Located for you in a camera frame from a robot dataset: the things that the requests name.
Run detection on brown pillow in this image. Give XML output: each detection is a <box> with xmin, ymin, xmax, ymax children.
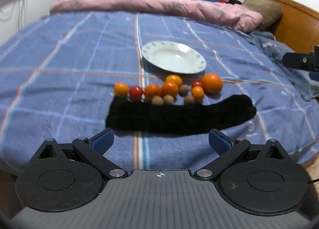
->
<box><xmin>242</xmin><ymin>0</ymin><xmax>283</xmax><ymax>30</ymax></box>

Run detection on black sock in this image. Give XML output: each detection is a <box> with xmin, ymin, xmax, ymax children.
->
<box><xmin>105</xmin><ymin>94</ymin><xmax>257</xmax><ymax>135</ymax></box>

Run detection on small orange tomato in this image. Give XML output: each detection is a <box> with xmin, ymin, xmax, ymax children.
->
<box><xmin>191</xmin><ymin>86</ymin><xmax>205</xmax><ymax>101</ymax></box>
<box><xmin>114</xmin><ymin>82</ymin><xmax>129</xmax><ymax>97</ymax></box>
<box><xmin>165</xmin><ymin>75</ymin><xmax>183</xmax><ymax>87</ymax></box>
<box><xmin>161</xmin><ymin>81</ymin><xmax>179</xmax><ymax>98</ymax></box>
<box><xmin>144</xmin><ymin>84</ymin><xmax>162</xmax><ymax>100</ymax></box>

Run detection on white floral rim plate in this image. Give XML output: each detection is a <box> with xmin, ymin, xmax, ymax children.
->
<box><xmin>142</xmin><ymin>41</ymin><xmax>207</xmax><ymax>74</ymax></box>

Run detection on wooden headboard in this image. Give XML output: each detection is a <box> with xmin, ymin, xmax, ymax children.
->
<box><xmin>245</xmin><ymin>0</ymin><xmax>319</xmax><ymax>54</ymax></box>

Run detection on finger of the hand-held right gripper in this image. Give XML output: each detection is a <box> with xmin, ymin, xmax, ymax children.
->
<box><xmin>282</xmin><ymin>46</ymin><xmax>319</xmax><ymax>71</ymax></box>

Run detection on grey-blue blanket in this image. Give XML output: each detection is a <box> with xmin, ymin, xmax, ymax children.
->
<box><xmin>247</xmin><ymin>30</ymin><xmax>319</xmax><ymax>101</ymax></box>

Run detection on blue plaid bed sheet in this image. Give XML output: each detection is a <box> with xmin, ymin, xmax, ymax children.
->
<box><xmin>0</xmin><ymin>11</ymin><xmax>319</xmax><ymax>176</ymax></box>

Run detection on wall cables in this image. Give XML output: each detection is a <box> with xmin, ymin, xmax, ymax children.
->
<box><xmin>0</xmin><ymin>0</ymin><xmax>33</xmax><ymax>31</ymax></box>

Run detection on pink quilt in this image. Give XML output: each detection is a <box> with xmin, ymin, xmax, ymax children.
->
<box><xmin>50</xmin><ymin>0</ymin><xmax>263</xmax><ymax>33</ymax></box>

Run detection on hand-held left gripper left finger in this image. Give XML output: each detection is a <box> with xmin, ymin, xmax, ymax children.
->
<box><xmin>30</xmin><ymin>129</ymin><xmax>128</xmax><ymax>179</ymax></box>

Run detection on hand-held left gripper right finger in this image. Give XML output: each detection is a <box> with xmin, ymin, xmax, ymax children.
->
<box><xmin>194</xmin><ymin>129</ymin><xmax>292</xmax><ymax>182</ymax></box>

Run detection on large orange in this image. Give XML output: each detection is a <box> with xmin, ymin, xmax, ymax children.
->
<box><xmin>201</xmin><ymin>73</ymin><xmax>223</xmax><ymax>95</ymax></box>

